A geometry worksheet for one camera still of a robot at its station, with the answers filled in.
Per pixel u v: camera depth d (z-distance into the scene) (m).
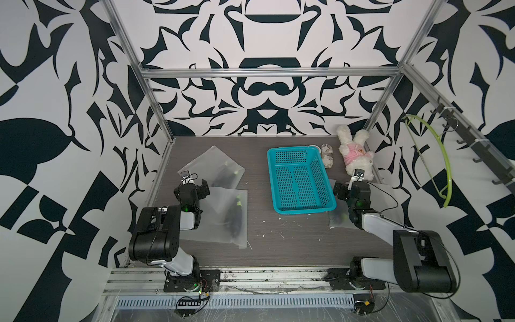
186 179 0.80
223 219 0.87
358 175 0.78
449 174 0.66
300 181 1.02
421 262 0.42
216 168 1.03
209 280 0.74
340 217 0.86
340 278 0.74
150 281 0.76
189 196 0.70
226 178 0.98
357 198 0.70
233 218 0.87
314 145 1.11
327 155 1.08
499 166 0.54
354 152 1.02
